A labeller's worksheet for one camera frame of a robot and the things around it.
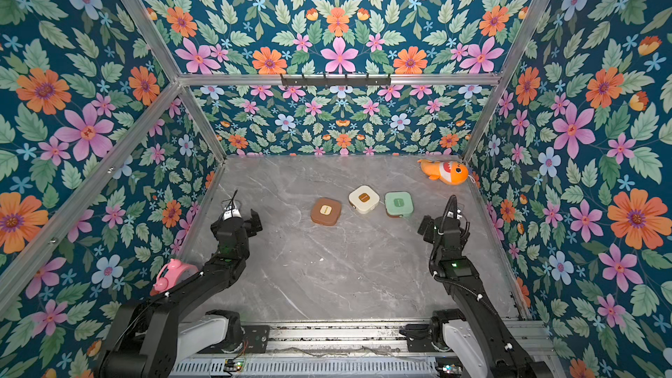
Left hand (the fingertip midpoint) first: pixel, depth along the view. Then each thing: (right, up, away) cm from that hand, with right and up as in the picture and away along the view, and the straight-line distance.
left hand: (241, 210), depth 86 cm
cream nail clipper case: (+41, +3, +15) cm, 44 cm away
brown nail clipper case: (+27, -2, +12) cm, 30 cm away
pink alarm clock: (-17, -18, -10) cm, 26 cm away
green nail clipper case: (+56, +1, +15) cm, 58 cm away
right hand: (+67, -2, -4) cm, 67 cm away
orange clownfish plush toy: (+78, +13, +18) cm, 81 cm away
